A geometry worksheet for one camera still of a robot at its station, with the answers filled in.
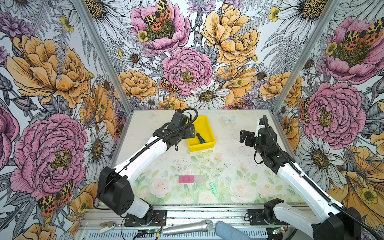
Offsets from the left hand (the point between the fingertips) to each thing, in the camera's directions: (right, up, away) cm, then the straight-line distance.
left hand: (184, 133), depth 83 cm
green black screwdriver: (+10, -5, +18) cm, 21 cm away
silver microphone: (+11, -41, -14) cm, 45 cm away
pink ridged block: (+1, -26, +4) cm, 26 cm away
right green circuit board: (+46, -45, -12) cm, 65 cm away
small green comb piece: (+16, -29, -1) cm, 33 cm away
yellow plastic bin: (+11, +4, +34) cm, 36 cm away
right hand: (+34, -2, -2) cm, 35 cm away
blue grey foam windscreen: (+21, -44, -15) cm, 50 cm away
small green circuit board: (-15, -45, -12) cm, 49 cm away
